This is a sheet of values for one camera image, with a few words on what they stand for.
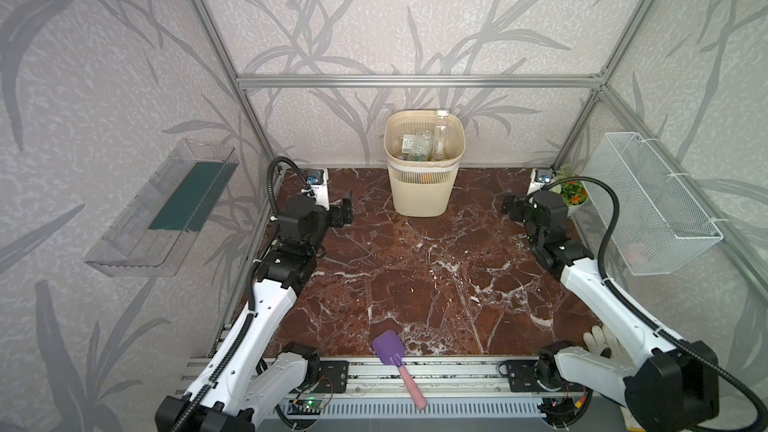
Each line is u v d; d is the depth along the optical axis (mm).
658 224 621
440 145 1019
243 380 415
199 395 372
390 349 770
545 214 581
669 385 389
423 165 823
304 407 716
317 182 598
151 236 633
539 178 668
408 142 1008
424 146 989
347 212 677
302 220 519
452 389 735
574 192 937
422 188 940
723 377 367
